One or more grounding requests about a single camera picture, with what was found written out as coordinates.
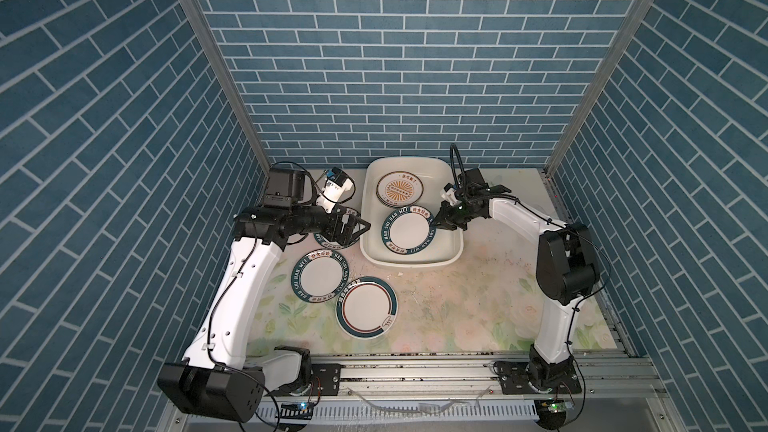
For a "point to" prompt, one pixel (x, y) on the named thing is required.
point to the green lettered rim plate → (408, 229)
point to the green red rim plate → (367, 307)
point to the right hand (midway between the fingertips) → (428, 221)
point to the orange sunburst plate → (399, 189)
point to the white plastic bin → (434, 174)
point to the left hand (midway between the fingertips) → (355, 216)
